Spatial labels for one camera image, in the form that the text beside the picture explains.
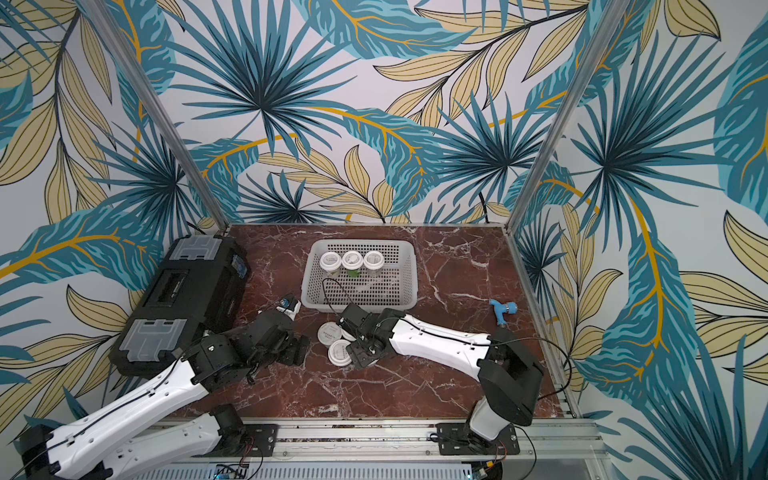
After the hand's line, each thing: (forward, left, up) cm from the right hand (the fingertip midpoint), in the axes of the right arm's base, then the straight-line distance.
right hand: (367, 349), depth 82 cm
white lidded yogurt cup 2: (+30, +5, +1) cm, 31 cm away
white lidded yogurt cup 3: (+30, -2, +1) cm, 30 cm away
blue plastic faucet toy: (+14, -42, -5) cm, 45 cm away
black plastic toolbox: (+14, +47, +10) cm, 50 cm away
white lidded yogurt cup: (+29, +13, +2) cm, 32 cm away
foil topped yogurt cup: (+6, +11, -1) cm, 13 cm away
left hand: (-1, +18, +8) cm, 20 cm away
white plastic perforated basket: (+25, -8, -7) cm, 27 cm away
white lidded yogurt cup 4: (-1, +8, -1) cm, 8 cm away
